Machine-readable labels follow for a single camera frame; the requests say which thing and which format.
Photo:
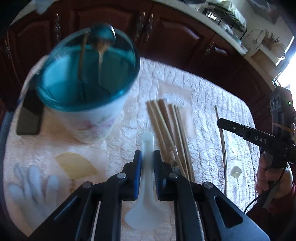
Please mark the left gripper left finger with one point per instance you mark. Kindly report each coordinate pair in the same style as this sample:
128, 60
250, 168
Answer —
130, 189

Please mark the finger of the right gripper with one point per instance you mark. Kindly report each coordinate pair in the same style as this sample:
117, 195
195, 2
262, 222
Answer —
249, 134

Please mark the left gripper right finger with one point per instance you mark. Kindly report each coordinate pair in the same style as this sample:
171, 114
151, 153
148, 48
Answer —
161, 173

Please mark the white plastic spoon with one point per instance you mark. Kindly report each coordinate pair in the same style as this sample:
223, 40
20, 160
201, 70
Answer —
147, 214

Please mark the wooden chopstick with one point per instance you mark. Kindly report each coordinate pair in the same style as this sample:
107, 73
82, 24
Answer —
168, 138
167, 113
181, 151
185, 145
159, 128

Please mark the right hand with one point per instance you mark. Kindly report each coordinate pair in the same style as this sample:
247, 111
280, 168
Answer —
265, 174

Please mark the thin metal chopstick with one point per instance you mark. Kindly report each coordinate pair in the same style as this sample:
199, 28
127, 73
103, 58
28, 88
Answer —
224, 156

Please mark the white quilted table cloth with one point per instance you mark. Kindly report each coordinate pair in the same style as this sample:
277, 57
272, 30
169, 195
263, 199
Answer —
200, 103

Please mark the white cup teal rim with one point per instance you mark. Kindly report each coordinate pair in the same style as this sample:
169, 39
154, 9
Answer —
67, 84

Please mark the black dish rack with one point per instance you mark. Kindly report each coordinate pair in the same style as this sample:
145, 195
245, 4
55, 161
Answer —
227, 16

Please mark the black smartphone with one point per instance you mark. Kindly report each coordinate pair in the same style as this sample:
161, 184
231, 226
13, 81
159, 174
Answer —
30, 118

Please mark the dark wooden lower cabinets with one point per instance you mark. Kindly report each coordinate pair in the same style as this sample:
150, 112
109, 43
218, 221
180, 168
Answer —
160, 32

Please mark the metal spoon in cup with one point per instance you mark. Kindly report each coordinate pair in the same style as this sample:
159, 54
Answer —
101, 38

